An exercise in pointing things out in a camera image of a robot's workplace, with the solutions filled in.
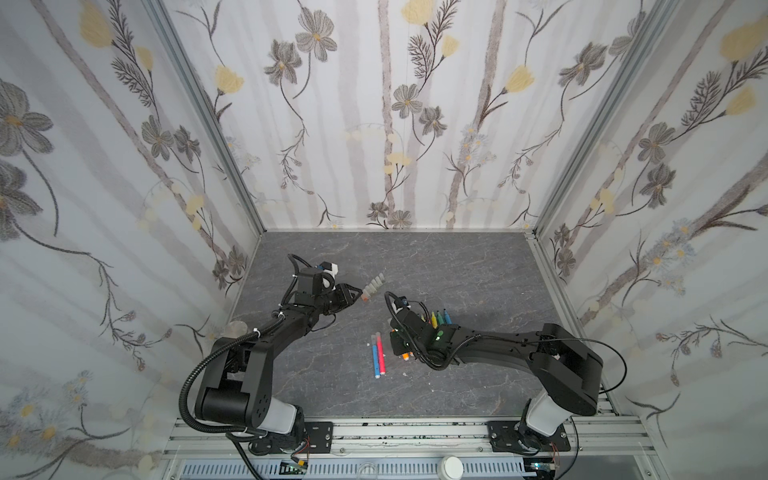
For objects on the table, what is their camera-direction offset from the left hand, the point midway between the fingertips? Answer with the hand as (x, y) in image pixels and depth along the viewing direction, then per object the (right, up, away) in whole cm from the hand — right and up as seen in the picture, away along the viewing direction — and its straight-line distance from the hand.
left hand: (356, 285), depth 88 cm
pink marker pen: (+8, -21, 0) cm, 22 cm away
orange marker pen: (+14, -17, -13) cm, 26 cm away
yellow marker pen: (+25, -12, +7) cm, 28 cm away
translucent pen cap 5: (+3, -3, +13) cm, 14 cm away
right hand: (+9, -12, -4) cm, 15 cm away
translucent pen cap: (+2, -5, +11) cm, 12 cm away
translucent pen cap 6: (+2, -4, +11) cm, 12 cm away
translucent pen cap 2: (+6, 0, +16) cm, 17 cm away
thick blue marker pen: (+29, -11, +7) cm, 32 cm away
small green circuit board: (-14, -44, -16) cm, 49 cm away
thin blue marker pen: (+6, -21, -1) cm, 22 cm away
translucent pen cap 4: (+4, -2, +14) cm, 14 cm away
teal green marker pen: (+26, -11, +7) cm, 30 cm away
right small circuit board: (+47, -42, -17) cm, 65 cm away
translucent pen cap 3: (+5, -1, +16) cm, 16 cm away
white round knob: (+23, -37, -26) cm, 51 cm away
